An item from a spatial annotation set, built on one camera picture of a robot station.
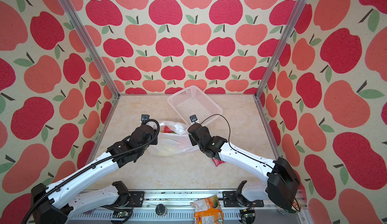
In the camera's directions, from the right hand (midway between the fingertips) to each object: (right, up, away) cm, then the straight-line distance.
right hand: (199, 129), depth 81 cm
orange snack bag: (+4, -36, -13) cm, 38 cm away
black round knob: (-17, -32, -18) cm, 40 cm away
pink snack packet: (+11, -20, +5) cm, 23 cm away
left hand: (-22, -1, -3) cm, 22 cm away
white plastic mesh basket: (-5, +17, +37) cm, 41 cm away
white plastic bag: (-15, -7, +4) cm, 17 cm away
